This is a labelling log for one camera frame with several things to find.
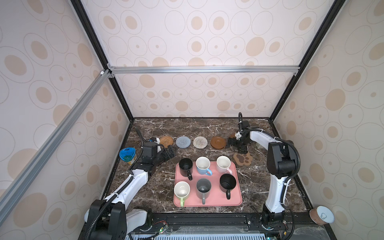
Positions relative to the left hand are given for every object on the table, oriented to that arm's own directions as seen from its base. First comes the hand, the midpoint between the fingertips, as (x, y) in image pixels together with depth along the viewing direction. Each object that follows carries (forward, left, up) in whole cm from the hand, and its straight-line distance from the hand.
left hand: (175, 148), depth 84 cm
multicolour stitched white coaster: (+15, -14, -16) cm, 26 cm away
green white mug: (-19, -4, -14) cm, 23 cm away
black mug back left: (-6, -5, -12) cm, 14 cm away
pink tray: (-23, -23, -14) cm, 35 cm away
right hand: (+9, -36, -13) cm, 39 cm away
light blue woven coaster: (+15, -2, -16) cm, 22 cm away
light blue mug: (-5, -15, -10) cm, 19 cm away
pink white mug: (-4, -28, -10) cm, 30 cm away
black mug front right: (-15, -30, -13) cm, 35 cm away
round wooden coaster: (+15, -27, -16) cm, 35 cm away
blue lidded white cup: (-1, +28, -5) cm, 28 cm away
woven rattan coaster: (+16, +10, -15) cm, 24 cm away
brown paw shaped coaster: (+1, -42, -15) cm, 44 cm away
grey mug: (-17, -16, -13) cm, 27 cm away
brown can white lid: (-32, -72, -9) cm, 79 cm away
